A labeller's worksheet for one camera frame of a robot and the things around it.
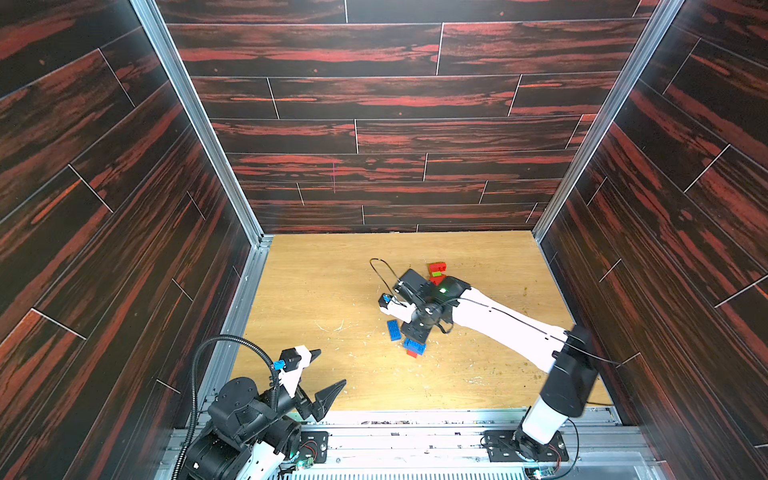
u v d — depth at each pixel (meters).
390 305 0.71
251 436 0.51
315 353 0.65
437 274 1.06
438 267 1.07
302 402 0.53
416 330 0.69
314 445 0.73
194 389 0.51
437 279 1.05
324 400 0.54
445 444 0.75
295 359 0.51
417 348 0.84
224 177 0.99
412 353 0.88
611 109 0.82
